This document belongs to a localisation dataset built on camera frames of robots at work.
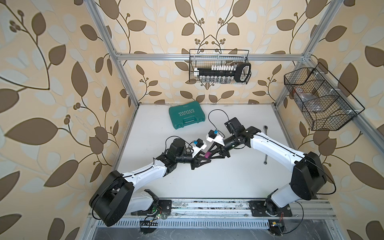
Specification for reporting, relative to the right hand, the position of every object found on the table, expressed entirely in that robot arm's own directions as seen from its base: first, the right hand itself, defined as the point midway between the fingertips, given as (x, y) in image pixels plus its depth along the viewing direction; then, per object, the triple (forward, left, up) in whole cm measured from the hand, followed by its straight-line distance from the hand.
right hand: (209, 153), depth 77 cm
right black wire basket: (+15, -58, +18) cm, 63 cm away
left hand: (-2, +1, 0) cm, 2 cm away
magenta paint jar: (-2, +1, +3) cm, 4 cm away
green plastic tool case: (+37, +13, -10) cm, 41 cm away
